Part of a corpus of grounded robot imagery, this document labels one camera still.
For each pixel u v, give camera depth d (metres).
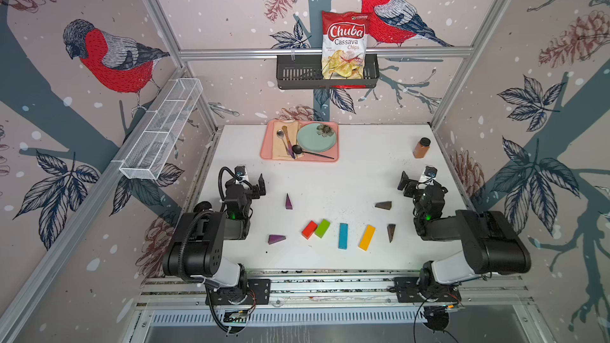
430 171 0.78
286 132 1.19
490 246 0.45
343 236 0.85
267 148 1.13
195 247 0.44
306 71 1.01
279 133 1.18
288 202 0.92
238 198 0.69
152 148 0.73
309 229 0.85
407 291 0.73
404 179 0.84
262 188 0.86
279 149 1.10
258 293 0.73
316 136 1.17
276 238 0.84
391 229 0.85
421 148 1.04
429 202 0.68
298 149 1.10
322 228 0.86
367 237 0.86
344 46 0.85
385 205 0.93
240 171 0.79
